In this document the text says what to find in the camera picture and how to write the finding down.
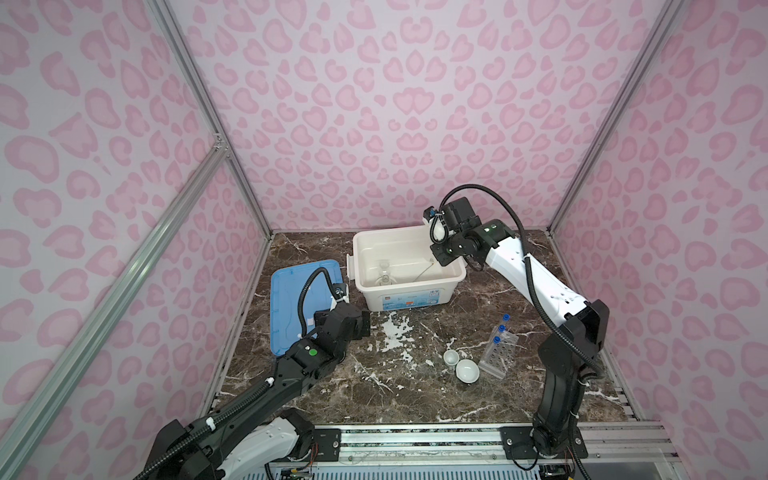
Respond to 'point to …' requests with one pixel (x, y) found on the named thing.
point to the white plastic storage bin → (395, 270)
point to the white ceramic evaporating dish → (467, 370)
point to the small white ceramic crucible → (451, 357)
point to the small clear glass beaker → (384, 264)
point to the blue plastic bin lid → (285, 294)
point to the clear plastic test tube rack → (499, 355)
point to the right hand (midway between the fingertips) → (440, 244)
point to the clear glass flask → (385, 279)
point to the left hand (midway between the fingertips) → (351, 306)
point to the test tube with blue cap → (496, 340)
